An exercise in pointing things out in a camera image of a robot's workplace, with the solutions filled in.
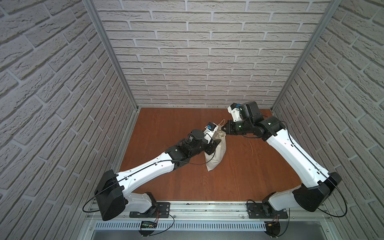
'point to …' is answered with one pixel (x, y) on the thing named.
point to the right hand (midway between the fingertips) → (218, 129)
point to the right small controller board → (273, 228)
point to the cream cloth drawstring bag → (212, 160)
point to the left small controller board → (147, 227)
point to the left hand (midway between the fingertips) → (215, 132)
